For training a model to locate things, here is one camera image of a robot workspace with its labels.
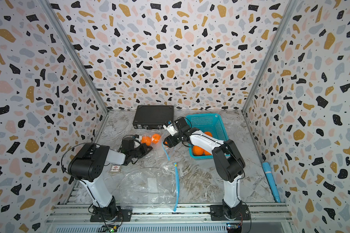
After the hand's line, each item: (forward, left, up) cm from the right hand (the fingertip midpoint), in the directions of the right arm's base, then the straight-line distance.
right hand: (169, 139), depth 92 cm
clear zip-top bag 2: (-26, +6, -10) cm, 28 cm away
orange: (+1, +15, -3) cm, 15 cm away
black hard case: (+23, +15, -4) cm, 27 cm away
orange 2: (+3, +10, -4) cm, 11 cm away
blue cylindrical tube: (-20, -62, -13) cm, 67 cm away
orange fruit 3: (-13, -21, +24) cm, 35 cm away
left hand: (-1, +11, -8) cm, 14 cm away
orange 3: (-6, +1, +5) cm, 8 cm away
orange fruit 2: (-22, -20, +23) cm, 37 cm away
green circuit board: (-46, +24, -10) cm, 52 cm away
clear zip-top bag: (-4, +6, -9) cm, 12 cm away
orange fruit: (-5, -18, -5) cm, 19 cm away
